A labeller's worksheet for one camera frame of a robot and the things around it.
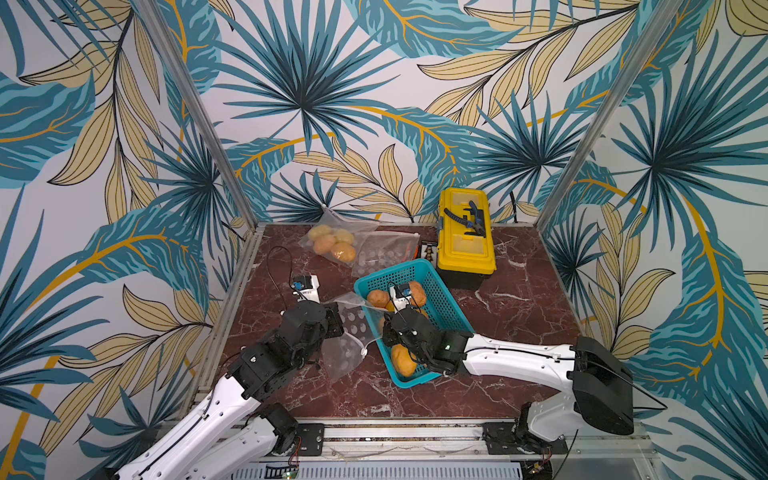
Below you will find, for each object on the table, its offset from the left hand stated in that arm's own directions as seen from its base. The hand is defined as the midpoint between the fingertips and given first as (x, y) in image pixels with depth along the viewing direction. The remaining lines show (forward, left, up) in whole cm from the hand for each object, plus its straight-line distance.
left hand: (337, 310), depth 71 cm
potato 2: (+36, +11, -17) cm, 41 cm away
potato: (+12, -10, -15) cm, 21 cm away
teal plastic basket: (+12, -28, -18) cm, 36 cm away
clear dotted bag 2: (+35, -9, -20) cm, 42 cm away
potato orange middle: (+16, -22, -18) cm, 32 cm away
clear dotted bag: (-3, 0, -20) cm, 20 cm away
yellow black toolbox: (+21, -35, -6) cm, 41 cm away
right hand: (+3, -11, -8) cm, 14 cm away
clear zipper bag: (+44, -1, -18) cm, 48 cm away
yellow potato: (+41, +13, -17) cm, 47 cm away
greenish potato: (+42, +5, -19) cm, 46 cm away
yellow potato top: (+32, +4, -17) cm, 36 cm away
